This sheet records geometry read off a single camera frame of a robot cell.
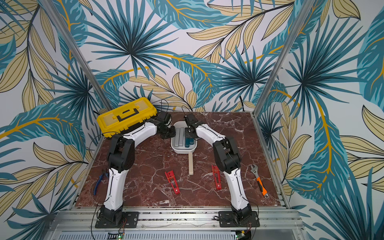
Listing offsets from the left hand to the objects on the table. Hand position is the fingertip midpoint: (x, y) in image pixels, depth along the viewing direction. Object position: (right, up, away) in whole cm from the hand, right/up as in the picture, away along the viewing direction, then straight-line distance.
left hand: (175, 135), depth 101 cm
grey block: (+2, 0, +2) cm, 3 cm away
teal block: (+8, -6, -3) cm, 11 cm away
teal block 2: (+11, -4, -4) cm, 13 cm away
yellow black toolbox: (-27, +12, -7) cm, 31 cm away
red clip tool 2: (+26, -21, -12) cm, 36 cm away
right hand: (+11, +1, +2) cm, 11 cm away
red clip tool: (0, -24, -15) cm, 28 cm away
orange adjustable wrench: (+52, -30, -17) cm, 62 cm away
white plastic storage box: (+6, -9, -7) cm, 13 cm away
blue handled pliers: (-40, -21, -13) cm, 47 cm away
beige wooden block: (+11, -17, -10) cm, 22 cm away
